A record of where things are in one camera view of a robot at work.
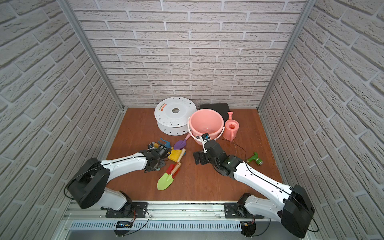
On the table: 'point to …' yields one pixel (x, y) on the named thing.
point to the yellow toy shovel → (176, 155)
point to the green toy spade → (165, 180)
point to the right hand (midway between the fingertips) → (202, 151)
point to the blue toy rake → (168, 144)
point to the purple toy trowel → (179, 144)
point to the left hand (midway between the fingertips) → (158, 159)
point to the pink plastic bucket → (205, 121)
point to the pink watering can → (231, 128)
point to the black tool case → (223, 108)
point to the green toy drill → (255, 157)
